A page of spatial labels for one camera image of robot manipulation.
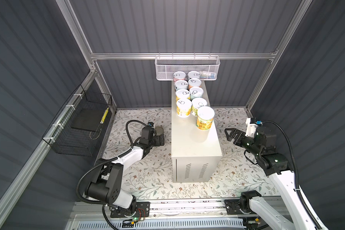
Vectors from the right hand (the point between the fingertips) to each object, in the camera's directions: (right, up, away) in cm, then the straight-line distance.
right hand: (233, 133), depth 71 cm
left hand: (-42, -4, +21) cm, 47 cm away
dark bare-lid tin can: (-40, 0, +23) cm, 46 cm away
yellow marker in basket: (-70, +9, +9) cm, 71 cm away
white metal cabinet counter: (-21, -7, -15) cm, 27 cm away
